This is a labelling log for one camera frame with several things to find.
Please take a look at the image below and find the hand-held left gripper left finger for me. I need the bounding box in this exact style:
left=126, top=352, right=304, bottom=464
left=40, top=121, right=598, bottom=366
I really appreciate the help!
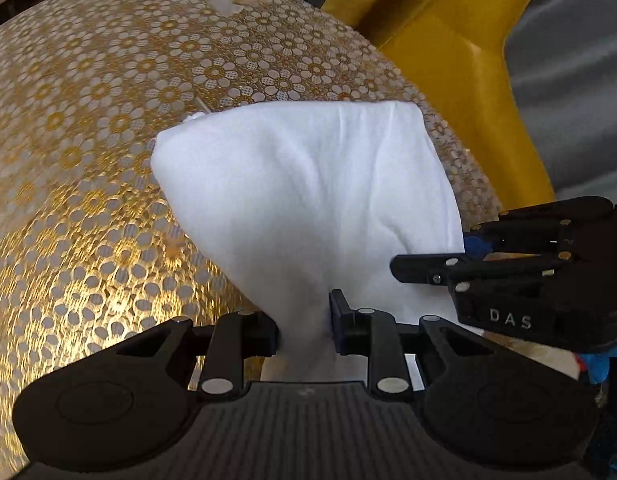
left=116, top=310, right=282, bottom=402

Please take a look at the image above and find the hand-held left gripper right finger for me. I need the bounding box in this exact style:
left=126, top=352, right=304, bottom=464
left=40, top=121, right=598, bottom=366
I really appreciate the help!
left=328, top=289, right=494, bottom=401

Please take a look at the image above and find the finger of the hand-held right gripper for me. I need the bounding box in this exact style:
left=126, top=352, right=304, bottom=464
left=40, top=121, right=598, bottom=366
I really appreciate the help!
left=391, top=252, right=484, bottom=287
left=463, top=197, right=615, bottom=260

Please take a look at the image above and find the white hoodie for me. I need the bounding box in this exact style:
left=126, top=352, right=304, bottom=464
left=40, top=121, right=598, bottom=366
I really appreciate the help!
left=151, top=100, right=484, bottom=386

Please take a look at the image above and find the person's right hand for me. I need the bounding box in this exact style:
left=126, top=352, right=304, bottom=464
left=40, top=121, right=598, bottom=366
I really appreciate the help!
left=575, top=352, right=614, bottom=386

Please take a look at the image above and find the grey cloth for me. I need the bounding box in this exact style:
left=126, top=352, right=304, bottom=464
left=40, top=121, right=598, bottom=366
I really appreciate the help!
left=503, top=0, right=617, bottom=206

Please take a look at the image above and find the mustard yellow blanket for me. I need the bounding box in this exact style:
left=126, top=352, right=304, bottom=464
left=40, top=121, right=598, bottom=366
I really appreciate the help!
left=321, top=0, right=559, bottom=206

